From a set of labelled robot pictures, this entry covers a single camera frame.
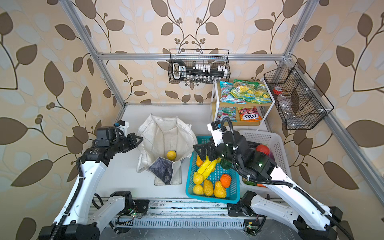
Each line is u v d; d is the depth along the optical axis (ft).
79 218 1.28
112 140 1.95
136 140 2.22
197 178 2.51
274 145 2.97
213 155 1.80
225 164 2.78
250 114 2.93
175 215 2.37
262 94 2.47
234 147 1.40
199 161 2.80
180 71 2.77
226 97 2.42
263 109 4.06
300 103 2.42
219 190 2.42
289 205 1.39
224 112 2.98
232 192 2.49
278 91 2.64
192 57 2.98
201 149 1.78
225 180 2.53
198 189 2.47
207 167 2.58
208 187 2.52
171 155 2.89
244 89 2.41
